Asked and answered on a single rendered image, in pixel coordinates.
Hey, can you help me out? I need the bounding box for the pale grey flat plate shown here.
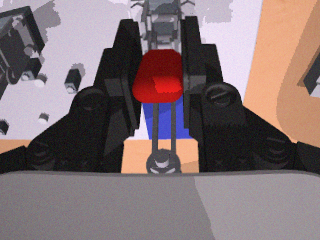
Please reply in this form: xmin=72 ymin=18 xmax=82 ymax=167
xmin=0 ymin=0 xmax=263 ymax=140

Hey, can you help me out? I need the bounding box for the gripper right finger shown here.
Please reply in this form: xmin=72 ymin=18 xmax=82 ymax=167
xmin=180 ymin=16 xmax=320 ymax=175

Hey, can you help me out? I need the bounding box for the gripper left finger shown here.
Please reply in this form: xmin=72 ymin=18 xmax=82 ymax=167
xmin=0 ymin=19 xmax=143 ymax=174

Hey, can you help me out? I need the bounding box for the blue block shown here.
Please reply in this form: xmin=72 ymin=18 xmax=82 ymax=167
xmin=142 ymin=94 xmax=193 ymax=140

